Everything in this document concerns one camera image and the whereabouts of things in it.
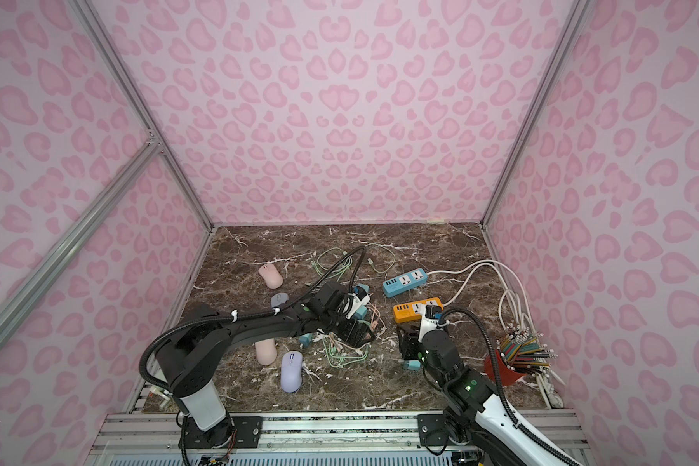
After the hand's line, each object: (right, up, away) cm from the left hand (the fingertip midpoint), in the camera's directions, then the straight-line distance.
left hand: (367, 331), depth 85 cm
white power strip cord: (+52, +17, +22) cm, 59 cm away
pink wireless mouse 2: (-30, -6, 0) cm, 30 cm away
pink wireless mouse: (-33, +15, +17) cm, 40 cm away
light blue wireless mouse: (-29, +8, +10) cm, 32 cm away
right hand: (+9, +2, -5) cm, 11 cm away
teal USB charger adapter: (+13, -8, -4) cm, 16 cm away
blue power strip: (+13, +13, +14) cm, 23 cm away
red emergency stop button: (+35, -8, -11) cm, 38 cm away
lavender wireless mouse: (-21, -9, -4) cm, 24 cm away
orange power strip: (+15, +5, +8) cm, 17 cm away
